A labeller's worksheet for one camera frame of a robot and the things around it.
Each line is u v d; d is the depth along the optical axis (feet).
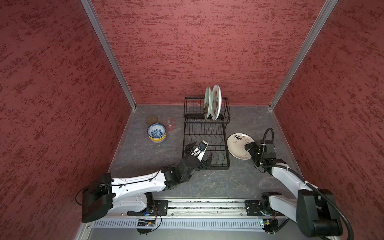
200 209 2.48
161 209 2.42
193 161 1.80
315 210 1.35
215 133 3.31
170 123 3.40
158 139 3.02
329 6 2.32
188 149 2.24
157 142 3.18
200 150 2.03
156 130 3.20
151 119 3.64
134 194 1.53
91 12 2.37
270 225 2.32
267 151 2.24
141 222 2.38
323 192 1.38
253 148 2.65
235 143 3.22
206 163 2.15
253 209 2.43
